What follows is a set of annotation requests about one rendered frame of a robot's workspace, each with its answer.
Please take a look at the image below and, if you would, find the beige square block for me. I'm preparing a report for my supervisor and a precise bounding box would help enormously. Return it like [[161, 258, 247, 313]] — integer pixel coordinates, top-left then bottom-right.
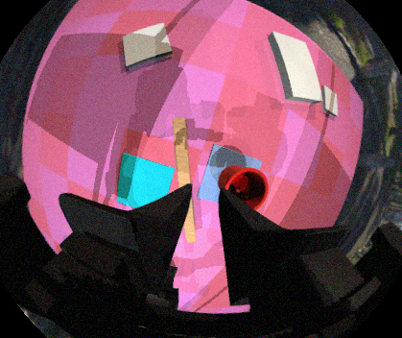
[[321, 85, 339, 116]]

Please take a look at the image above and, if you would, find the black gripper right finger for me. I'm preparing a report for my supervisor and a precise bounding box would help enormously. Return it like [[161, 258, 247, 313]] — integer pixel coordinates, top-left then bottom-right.
[[217, 188, 351, 305]]

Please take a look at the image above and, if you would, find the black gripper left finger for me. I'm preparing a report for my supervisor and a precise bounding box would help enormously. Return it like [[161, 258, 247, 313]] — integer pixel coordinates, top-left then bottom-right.
[[58, 183, 193, 300]]

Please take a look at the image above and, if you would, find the white square block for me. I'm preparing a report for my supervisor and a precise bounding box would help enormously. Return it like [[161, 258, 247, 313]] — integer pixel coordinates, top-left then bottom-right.
[[123, 22, 173, 68]]

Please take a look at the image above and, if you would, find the olive brown flat bar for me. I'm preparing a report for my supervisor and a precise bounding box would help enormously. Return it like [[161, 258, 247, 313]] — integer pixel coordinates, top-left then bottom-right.
[[173, 116, 197, 243]]

